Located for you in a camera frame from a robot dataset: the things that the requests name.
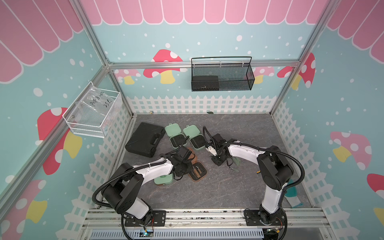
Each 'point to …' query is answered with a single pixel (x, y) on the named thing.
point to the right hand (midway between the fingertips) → (217, 159)
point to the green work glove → (290, 195)
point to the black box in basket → (205, 83)
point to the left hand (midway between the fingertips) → (190, 172)
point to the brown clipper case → (199, 169)
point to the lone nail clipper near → (234, 169)
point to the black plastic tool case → (145, 139)
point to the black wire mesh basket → (222, 77)
